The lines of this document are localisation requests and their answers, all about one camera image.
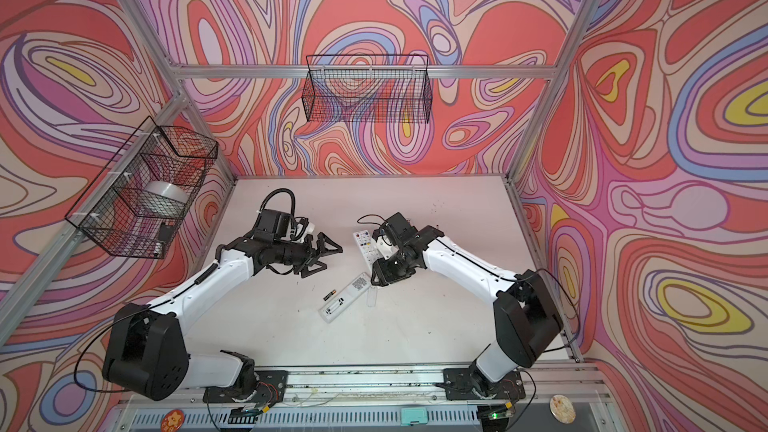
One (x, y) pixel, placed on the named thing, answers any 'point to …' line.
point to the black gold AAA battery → (333, 292)
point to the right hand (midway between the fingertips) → (382, 284)
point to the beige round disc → (563, 408)
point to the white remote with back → (342, 299)
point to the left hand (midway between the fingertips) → (338, 253)
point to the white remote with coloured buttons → (367, 248)
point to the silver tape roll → (166, 198)
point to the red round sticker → (172, 421)
